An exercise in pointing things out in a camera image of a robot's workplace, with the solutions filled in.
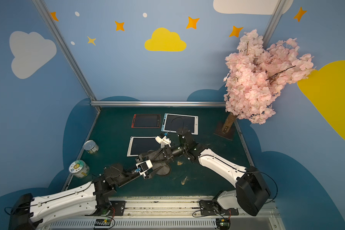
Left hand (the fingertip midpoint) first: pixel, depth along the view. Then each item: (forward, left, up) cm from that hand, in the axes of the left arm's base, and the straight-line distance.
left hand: (157, 155), depth 67 cm
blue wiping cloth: (-6, -4, -4) cm, 8 cm away
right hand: (-3, +1, -1) cm, 3 cm away
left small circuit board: (-25, +28, -28) cm, 47 cm away
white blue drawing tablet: (+42, -6, -27) cm, 50 cm away
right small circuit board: (-24, -35, -28) cm, 51 cm away
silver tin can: (+14, +47, -20) cm, 53 cm away
